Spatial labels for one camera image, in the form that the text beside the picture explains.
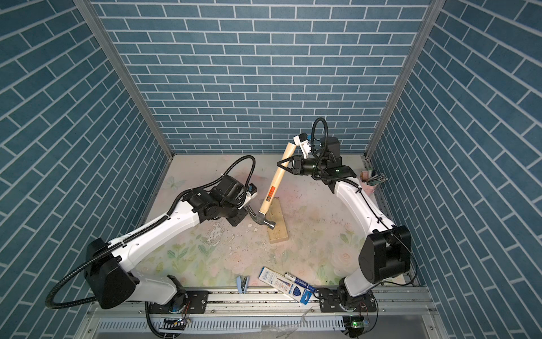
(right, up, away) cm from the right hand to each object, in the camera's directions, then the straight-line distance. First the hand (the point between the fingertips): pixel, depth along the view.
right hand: (282, 166), depth 75 cm
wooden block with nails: (-3, -21, +18) cm, 28 cm away
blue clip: (-15, -43, +2) cm, 46 cm away
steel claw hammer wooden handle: (-8, -18, +2) cm, 20 cm away
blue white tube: (+6, -43, +3) cm, 43 cm away
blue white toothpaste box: (+1, -44, +2) cm, 44 cm away
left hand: (-13, -18, +5) cm, 22 cm away
